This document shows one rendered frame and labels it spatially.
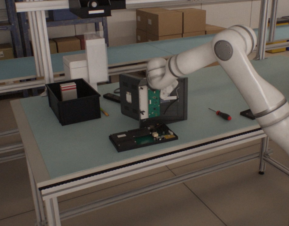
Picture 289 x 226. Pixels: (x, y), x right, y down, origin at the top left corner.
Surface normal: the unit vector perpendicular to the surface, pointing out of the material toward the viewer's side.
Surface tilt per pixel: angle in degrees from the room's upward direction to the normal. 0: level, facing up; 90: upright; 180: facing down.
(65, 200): 0
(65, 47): 90
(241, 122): 0
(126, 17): 90
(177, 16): 90
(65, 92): 90
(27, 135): 0
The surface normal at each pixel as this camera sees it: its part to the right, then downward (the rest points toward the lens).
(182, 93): 0.02, 0.37
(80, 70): 0.44, 0.32
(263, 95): -0.26, 0.16
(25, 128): -0.03, -0.93
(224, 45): -0.60, 0.34
